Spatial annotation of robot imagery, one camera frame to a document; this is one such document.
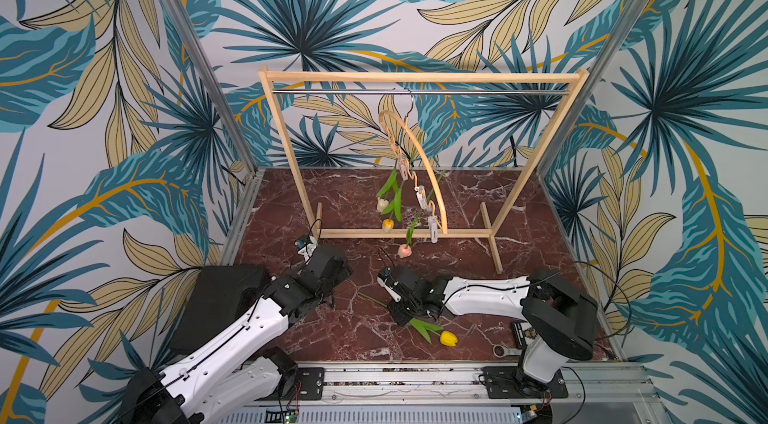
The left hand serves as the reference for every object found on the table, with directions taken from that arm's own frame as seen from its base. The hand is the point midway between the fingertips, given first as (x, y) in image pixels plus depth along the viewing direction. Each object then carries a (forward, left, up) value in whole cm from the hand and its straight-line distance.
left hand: (341, 268), depth 80 cm
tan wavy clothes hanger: (+48, -18, +12) cm, 52 cm away
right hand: (-6, -14, -13) cm, 20 cm away
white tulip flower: (+21, -10, +1) cm, 24 cm away
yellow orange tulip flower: (+15, -14, +8) cm, 22 cm away
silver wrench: (-17, -42, -12) cm, 47 cm away
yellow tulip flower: (-14, -29, -10) cm, 34 cm away
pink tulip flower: (+5, -17, +1) cm, 18 cm away
